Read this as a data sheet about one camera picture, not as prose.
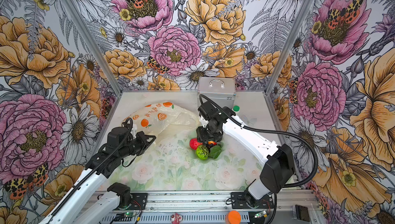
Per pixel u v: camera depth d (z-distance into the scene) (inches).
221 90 40.5
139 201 29.3
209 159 32.8
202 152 31.3
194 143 33.5
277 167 16.0
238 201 29.2
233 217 24.2
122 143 21.4
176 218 26.2
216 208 28.8
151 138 29.3
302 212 27.6
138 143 26.0
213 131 25.6
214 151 32.4
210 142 35.4
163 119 35.8
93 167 20.1
